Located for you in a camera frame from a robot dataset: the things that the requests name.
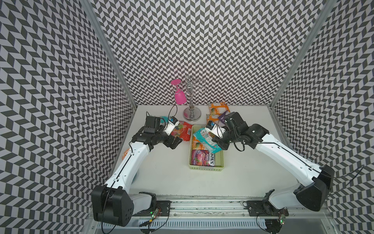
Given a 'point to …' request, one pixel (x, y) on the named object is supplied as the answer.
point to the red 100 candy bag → (183, 130)
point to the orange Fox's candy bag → (197, 145)
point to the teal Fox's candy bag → (206, 137)
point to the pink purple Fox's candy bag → (200, 157)
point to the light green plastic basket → (219, 156)
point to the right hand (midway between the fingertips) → (215, 140)
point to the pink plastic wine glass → (180, 97)
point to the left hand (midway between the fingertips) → (173, 136)
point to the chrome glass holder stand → (193, 113)
